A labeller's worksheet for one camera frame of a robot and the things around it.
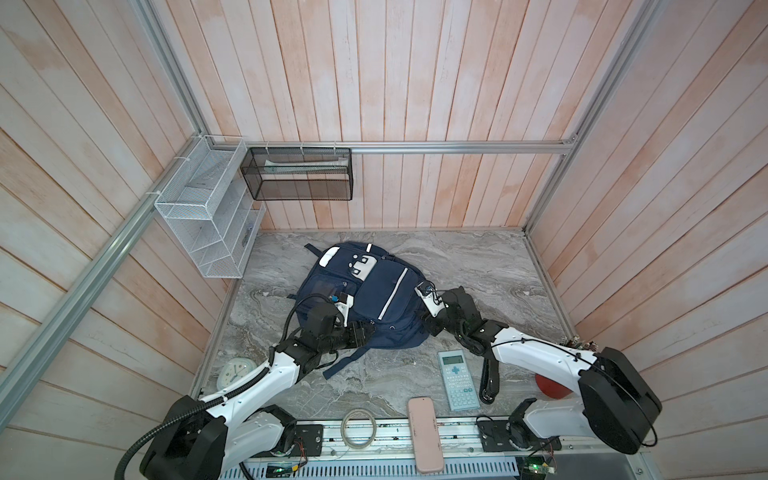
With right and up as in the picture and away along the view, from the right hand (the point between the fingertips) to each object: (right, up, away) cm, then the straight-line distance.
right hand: (424, 303), depth 87 cm
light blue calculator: (+9, -21, -6) cm, 24 cm away
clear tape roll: (-15, -31, -14) cm, 37 cm away
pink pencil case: (-2, -31, -14) cm, 34 cm away
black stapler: (+18, -20, -6) cm, 28 cm away
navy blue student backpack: (-12, +4, +3) cm, 13 cm away
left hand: (-16, -8, -6) cm, 19 cm away
